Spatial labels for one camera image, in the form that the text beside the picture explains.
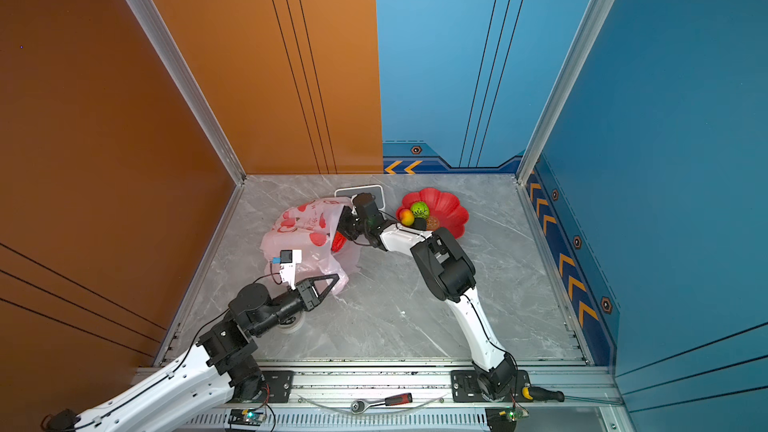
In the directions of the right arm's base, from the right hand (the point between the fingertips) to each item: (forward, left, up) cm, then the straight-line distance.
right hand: (325, 221), depth 95 cm
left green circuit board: (-50, +13, -11) cm, 53 cm away
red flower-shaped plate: (+12, -41, -8) cm, 43 cm away
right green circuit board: (-51, -48, -12) cm, 71 cm away
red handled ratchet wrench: (-48, -14, -8) cm, 51 cm away
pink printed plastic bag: (-6, +3, +5) cm, 8 cm away
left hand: (-26, -10, +12) cm, 30 cm away
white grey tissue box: (+18, -15, -4) cm, 24 cm away
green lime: (+8, -31, -4) cm, 32 cm away
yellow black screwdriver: (-46, -57, -8) cm, 73 cm away
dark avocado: (+2, -31, -5) cm, 32 cm away
